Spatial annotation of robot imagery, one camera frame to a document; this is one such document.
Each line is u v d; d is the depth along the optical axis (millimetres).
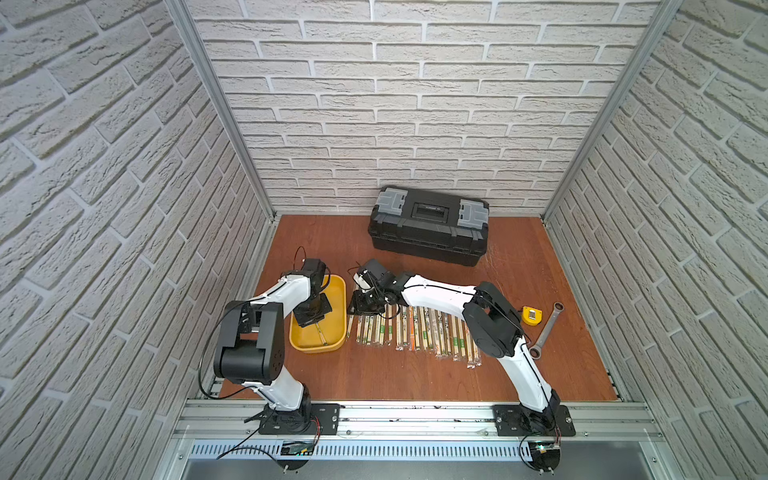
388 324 900
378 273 743
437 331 891
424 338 873
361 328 896
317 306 788
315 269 775
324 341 867
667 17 694
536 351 851
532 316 902
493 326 548
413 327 897
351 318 912
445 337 874
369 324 900
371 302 793
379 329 894
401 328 897
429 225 947
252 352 457
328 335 883
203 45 758
